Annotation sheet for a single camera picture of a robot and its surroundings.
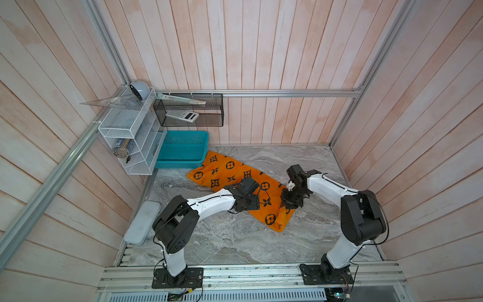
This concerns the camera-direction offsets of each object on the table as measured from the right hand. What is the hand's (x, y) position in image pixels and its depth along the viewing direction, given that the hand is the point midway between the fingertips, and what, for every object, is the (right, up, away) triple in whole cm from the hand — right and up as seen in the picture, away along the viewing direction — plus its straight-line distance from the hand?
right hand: (281, 203), depth 91 cm
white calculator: (-51, +46, +7) cm, 69 cm away
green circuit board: (+17, -30, -21) cm, 41 cm away
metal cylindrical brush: (-69, +27, -15) cm, 76 cm away
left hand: (-15, -1, -3) cm, 15 cm away
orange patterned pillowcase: (-32, +15, +13) cm, 38 cm away
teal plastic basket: (-57, +28, +26) cm, 69 cm away
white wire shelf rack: (-69, +32, -6) cm, 76 cm away
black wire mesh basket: (-38, +49, +16) cm, 63 cm away
